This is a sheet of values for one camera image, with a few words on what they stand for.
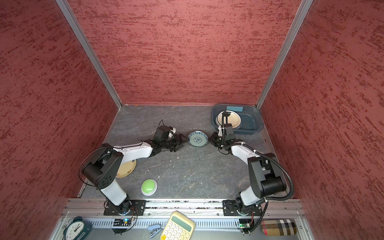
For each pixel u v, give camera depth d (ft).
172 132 2.46
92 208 2.49
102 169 1.53
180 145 2.64
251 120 3.66
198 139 3.03
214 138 2.69
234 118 3.49
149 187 2.61
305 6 2.33
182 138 2.70
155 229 2.20
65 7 2.33
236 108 3.74
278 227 2.19
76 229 2.14
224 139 2.38
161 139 2.39
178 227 2.22
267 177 1.47
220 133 2.74
